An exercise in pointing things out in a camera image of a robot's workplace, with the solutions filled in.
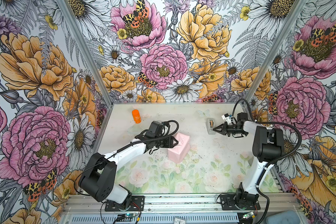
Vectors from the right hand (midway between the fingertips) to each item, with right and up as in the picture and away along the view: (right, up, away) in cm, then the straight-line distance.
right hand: (214, 132), depth 95 cm
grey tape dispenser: (-1, +4, +8) cm, 8 cm away
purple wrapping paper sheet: (-25, -10, -15) cm, 31 cm away
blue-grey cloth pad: (+26, -38, -27) cm, 53 cm away
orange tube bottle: (-54, +10, +9) cm, 56 cm away
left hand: (-27, -8, -10) cm, 30 cm away
